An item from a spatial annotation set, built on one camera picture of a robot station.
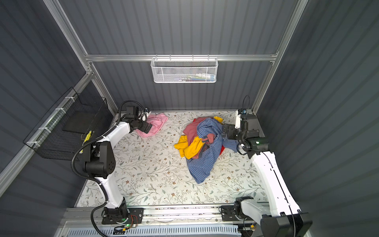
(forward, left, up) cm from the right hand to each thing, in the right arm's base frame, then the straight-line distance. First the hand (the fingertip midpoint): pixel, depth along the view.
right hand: (233, 128), depth 75 cm
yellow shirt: (-2, +24, -19) cm, 31 cm away
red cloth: (0, +3, -21) cm, 21 cm away
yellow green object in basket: (-7, +72, +2) cm, 72 cm away
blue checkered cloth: (-11, +16, -21) cm, 29 cm away
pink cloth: (+24, +48, -21) cm, 58 cm away
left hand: (+17, +55, -14) cm, 60 cm away
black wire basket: (+2, +83, +4) cm, 83 cm away
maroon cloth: (+13, +22, -19) cm, 32 cm away
